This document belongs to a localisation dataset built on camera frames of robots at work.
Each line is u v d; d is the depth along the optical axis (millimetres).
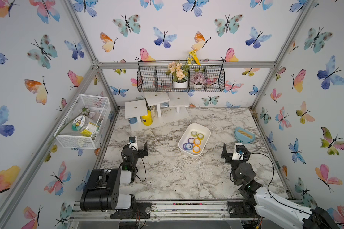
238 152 657
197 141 1005
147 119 1032
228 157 713
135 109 986
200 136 1018
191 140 1010
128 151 709
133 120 1052
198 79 867
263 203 557
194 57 823
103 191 442
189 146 962
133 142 770
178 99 1048
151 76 982
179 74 814
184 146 972
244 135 1019
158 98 961
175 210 753
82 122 627
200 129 1038
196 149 964
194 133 1040
